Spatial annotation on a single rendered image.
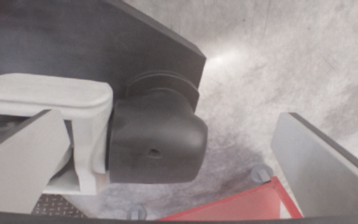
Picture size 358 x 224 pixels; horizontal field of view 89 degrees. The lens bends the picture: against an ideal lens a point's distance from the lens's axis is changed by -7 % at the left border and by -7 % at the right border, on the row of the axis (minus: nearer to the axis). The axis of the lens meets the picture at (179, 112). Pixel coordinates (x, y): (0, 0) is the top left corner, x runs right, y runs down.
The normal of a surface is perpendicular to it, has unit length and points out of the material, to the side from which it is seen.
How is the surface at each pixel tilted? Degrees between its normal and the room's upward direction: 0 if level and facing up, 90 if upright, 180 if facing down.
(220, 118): 0
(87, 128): 0
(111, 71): 0
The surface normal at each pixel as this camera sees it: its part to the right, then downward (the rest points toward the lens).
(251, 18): 0.14, 0.54
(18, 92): 0.19, -0.84
